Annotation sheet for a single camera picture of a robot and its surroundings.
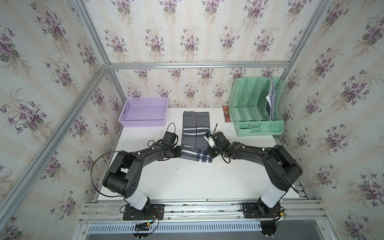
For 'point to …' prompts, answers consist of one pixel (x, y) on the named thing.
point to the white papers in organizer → (271, 100)
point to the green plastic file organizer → (256, 106)
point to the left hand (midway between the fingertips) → (181, 153)
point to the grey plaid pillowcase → (195, 138)
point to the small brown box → (227, 118)
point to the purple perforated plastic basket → (144, 112)
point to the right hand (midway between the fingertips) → (210, 149)
